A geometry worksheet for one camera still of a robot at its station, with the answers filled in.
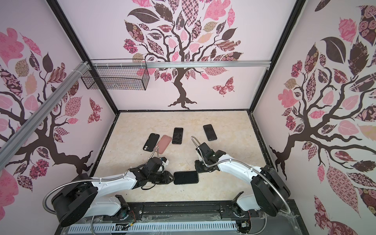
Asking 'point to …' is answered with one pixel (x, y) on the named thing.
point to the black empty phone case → (151, 142)
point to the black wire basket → (118, 74)
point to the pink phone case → (163, 143)
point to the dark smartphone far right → (210, 132)
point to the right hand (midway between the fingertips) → (196, 167)
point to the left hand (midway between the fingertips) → (173, 182)
